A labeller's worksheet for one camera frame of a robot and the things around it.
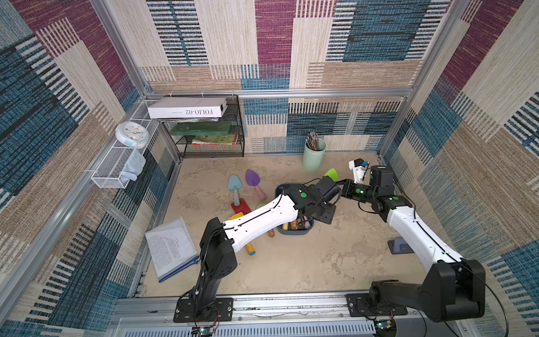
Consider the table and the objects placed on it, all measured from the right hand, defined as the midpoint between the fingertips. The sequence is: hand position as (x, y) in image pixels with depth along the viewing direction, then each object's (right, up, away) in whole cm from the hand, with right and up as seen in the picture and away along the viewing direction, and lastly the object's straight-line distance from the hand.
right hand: (331, 182), depth 82 cm
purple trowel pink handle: (-32, +1, +27) cm, 42 cm away
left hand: (-3, -10, -5) cm, 12 cm away
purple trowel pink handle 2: (-8, -18, +7) cm, 21 cm away
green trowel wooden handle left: (-23, -21, +7) cm, 32 cm away
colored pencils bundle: (-3, +20, +23) cm, 30 cm away
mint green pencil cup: (-2, +11, +26) cm, 28 cm away
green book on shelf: (-56, +25, +19) cm, 64 cm away
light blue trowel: (-42, -2, +26) cm, 50 cm away
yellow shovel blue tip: (-32, -25, +3) cm, 41 cm away
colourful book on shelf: (-43, +20, +20) cm, 51 cm away
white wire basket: (-76, +3, -13) cm, 77 cm away
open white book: (-64, -27, +5) cm, 70 cm away
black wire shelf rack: (-71, +20, +35) cm, 82 cm away
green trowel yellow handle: (0, +3, 0) cm, 3 cm away
